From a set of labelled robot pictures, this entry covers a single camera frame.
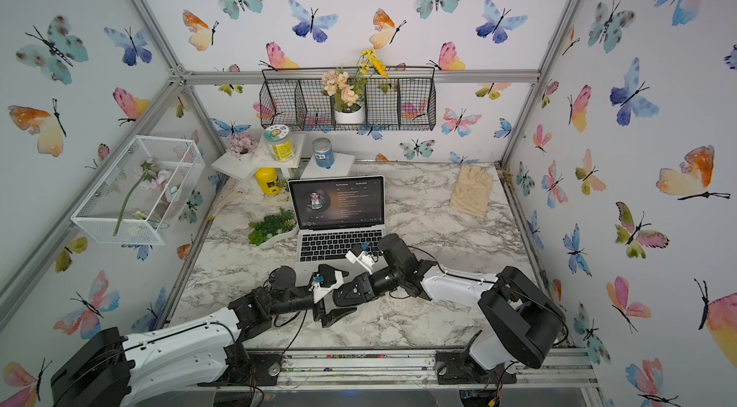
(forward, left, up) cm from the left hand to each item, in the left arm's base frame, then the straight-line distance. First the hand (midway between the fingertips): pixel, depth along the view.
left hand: (352, 289), depth 75 cm
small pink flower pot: (+42, +35, +13) cm, 56 cm away
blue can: (+41, +10, +10) cm, 44 cm away
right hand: (-2, +1, 0) cm, 3 cm away
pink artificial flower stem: (+24, +52, +19) cm, 60 cm away
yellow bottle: (+41, +32, -2) cm, 52 cm away
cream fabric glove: (+42, -44, -12) cm, 62 cm away
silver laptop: (+27, +8, -6) cm, 29 cm away
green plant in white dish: (+26, +26, -9) cm, 38 cm away
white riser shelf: (+42, +5, +2) cm, 42 cm away
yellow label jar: (+38, +22, +17) cm, 47 cm away
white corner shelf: (+42, +39, +3) cm, 57 cm away
